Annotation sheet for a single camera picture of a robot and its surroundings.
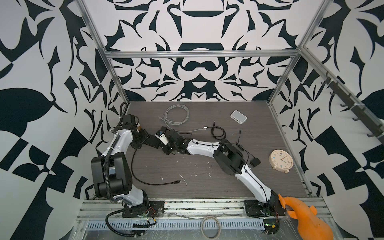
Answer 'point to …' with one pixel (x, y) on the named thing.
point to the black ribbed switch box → (152, 140)
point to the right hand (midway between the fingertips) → (161, 143)
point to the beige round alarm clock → (281, 160)
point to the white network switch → (238, 117)
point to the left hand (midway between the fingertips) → (145, 137)
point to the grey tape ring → (202, 233)
